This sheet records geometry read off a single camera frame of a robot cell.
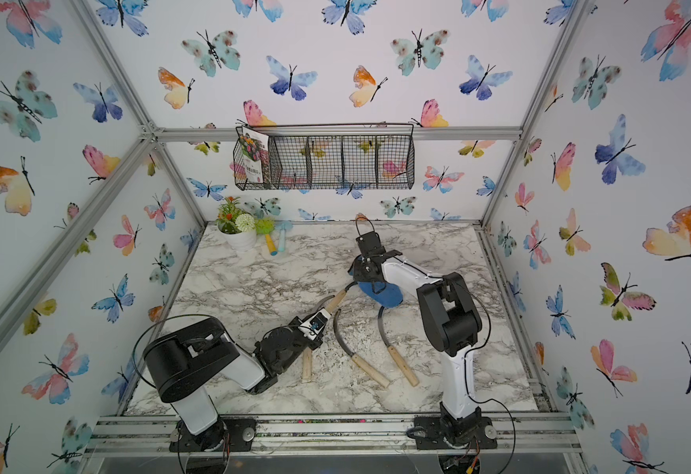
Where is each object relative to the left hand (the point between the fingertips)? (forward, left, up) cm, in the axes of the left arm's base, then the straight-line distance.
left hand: (327, 310), depth 86 cm
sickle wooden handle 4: (-14, -21, -8) cm, 26 cm away
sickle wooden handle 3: (-15, -12, -8) cm, 21 cm away
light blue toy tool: (+43, +20, -8) cm, 48 cm away
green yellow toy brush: (+42, +26, -7) cm, 50 cm away
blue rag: (+1, -16, +6) cm, 17 cm away
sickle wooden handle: (+5, -4, -2) cm, 7 cm away
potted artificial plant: (+30, +31, +4) cm, 43 cm away
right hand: (+16, -11, -3) cm, 20 cm away
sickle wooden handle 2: (-12, +6, -8) cm, 15 cm away
